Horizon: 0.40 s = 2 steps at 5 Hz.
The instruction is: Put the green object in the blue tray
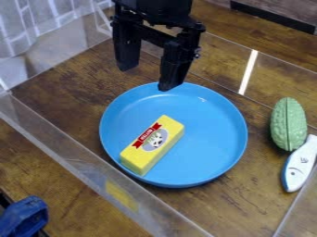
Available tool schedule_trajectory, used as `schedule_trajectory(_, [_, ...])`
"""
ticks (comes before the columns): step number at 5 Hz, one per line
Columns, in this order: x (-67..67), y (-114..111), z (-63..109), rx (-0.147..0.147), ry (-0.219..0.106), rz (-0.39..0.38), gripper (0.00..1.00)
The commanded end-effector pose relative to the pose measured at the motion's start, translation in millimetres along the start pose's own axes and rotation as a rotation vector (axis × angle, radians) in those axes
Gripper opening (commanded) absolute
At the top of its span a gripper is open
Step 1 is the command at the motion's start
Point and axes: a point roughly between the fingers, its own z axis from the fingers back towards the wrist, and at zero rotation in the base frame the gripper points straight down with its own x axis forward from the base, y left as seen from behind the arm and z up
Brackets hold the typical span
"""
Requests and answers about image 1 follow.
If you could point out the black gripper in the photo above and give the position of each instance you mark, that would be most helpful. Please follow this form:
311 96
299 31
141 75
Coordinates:
181 49

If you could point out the green bitter gourd toy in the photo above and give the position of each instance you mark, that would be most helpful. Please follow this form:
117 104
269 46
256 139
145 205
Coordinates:
288 124

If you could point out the white patterned curtain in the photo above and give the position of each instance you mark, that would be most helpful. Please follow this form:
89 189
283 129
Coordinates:
26 19

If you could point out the blue round plate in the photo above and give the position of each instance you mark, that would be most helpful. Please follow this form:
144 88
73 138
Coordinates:
212 145

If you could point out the yellow butter block toy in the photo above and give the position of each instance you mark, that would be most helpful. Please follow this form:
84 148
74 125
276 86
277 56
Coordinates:
146 150

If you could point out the white and blue fish toy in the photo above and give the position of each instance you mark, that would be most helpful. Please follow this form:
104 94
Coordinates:
299 165

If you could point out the blue clamp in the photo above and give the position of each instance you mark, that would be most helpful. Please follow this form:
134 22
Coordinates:
25 217

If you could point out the clear acrylic enclosure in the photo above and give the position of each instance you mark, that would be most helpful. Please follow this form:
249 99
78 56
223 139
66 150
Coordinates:
57 88

